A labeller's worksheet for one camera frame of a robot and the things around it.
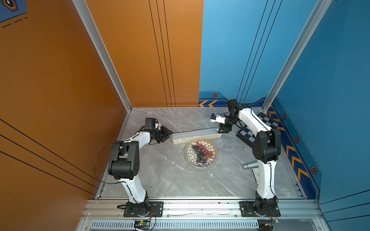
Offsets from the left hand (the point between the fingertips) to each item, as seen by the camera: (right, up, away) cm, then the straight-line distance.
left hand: (172, 131), depth 97 cm
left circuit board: (-11, -45, -26) cm, 53 cm away
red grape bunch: (+22, -13, -7) cm, 27 cm away
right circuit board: (+49, -44, -27) cm, 71 cm away
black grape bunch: (+18, -13, -10) cm, 24 cm away
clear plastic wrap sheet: (+30, -7, -3) cm, 31 cm away
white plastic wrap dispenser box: (+8, -4, -2) cm, 9 cm away
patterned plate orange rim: (+13, -16, -5) cm, 21 cm away
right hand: (+34, +3, +1) cm, 34 cm away
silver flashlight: (+47, -19, -14) cm, 53 cm away
